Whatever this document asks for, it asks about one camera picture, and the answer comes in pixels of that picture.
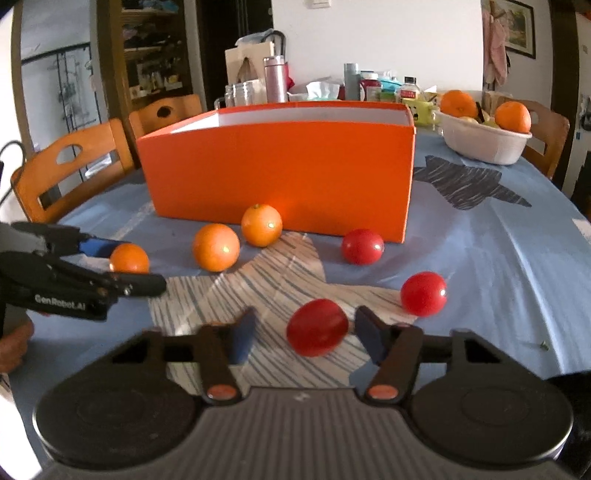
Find tissue box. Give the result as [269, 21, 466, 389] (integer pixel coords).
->
[287, 80, 345, 102]

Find clear glass mug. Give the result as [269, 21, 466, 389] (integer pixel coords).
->
[213, 79, 267, 109]

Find grey bottle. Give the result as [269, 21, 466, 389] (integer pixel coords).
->
[344, 62, 362, 101]

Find white fruit bowl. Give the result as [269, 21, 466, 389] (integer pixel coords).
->
[436, 108, 533, 165]

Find black cable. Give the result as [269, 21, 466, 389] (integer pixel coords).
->
[0, 142, 25, 208]

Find framed wall picture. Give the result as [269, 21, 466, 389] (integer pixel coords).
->
[505, 0, 536, 59]

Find black capped labelled bottle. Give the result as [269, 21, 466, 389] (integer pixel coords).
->
[396, 76, 421, 100]

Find pink thermos bottle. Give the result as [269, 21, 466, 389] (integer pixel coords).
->
[263, 55, 288, 104]

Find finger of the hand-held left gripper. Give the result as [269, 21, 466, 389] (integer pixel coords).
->
[44, 225, 133, 260]
[61, 262, 167, 299]

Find pale yellow fruit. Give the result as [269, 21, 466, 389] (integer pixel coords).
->
[462, 115, 502, 130]

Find person's left hand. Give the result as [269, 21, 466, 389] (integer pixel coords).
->
[0, 318, 36, 374]

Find dark wooden cabinet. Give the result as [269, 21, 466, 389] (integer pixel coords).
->
[97, 0, 206, 121]

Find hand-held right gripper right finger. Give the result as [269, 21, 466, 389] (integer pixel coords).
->
[355, 305, 505, 408]

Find wooden chair with round cutout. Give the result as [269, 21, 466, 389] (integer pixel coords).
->
[128, 93, 204, 139]

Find red tomato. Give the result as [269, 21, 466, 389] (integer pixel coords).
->
[400, 272, 448, 317]
[341, 228, 385, 266]
[286, 298, 350, 357]

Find blue star printed tablecloth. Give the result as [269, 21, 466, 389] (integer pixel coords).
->
[9, 127, 591, 407]

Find small orange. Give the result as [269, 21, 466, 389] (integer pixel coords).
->
[109, 243, 151, 274]

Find orange cardboard box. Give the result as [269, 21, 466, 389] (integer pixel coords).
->
[135, 102, 417, 244]

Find wooden chair with oval cutout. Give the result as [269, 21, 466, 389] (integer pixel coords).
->
[10, 119, 134, 224]

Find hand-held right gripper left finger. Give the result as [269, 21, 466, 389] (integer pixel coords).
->
[111, 307, 258, 407]

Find pink hanging clothes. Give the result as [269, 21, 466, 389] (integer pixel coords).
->
[482, 7, 509, 86]

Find yellow panda box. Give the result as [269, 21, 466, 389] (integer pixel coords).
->
[402, 98, 437, 127]

